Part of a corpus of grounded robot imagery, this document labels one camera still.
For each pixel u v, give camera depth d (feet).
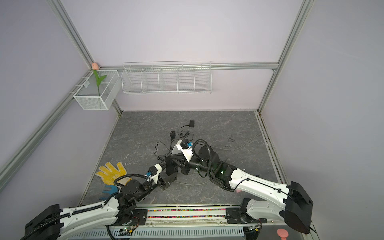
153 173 1.96
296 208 1.30
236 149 3.25
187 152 1.90
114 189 2.69
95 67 2.93
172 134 3.37
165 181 2.12
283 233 1.97
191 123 3.68
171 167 2.21
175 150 3.24
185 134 3.48
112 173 2.91
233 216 2.42
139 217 2.40
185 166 1.89
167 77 3.26
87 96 2.54
